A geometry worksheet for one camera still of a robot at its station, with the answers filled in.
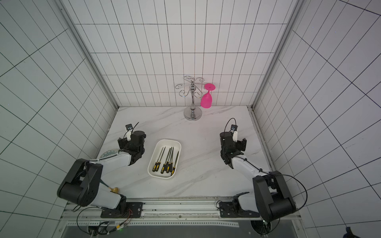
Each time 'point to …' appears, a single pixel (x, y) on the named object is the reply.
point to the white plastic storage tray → (164, 158)
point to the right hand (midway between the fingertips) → (231, 135)
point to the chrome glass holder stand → (192, 113)
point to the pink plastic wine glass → (206, 99)
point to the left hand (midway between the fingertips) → (128, 137)
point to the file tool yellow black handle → (164, 165)
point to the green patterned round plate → (108, 153)
